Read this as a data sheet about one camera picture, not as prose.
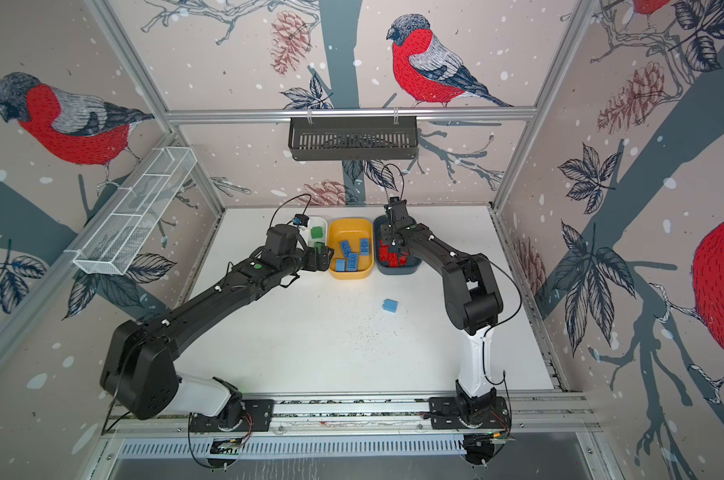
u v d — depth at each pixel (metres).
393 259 1.03
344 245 1.07
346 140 1.07
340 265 0.98
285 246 0.65
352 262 1.01
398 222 0.78
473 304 0.53
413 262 1.06
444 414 0.73
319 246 0.76
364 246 1.07
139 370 0.42
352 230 1.13
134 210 0.78
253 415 0.73
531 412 0.75
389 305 0.94
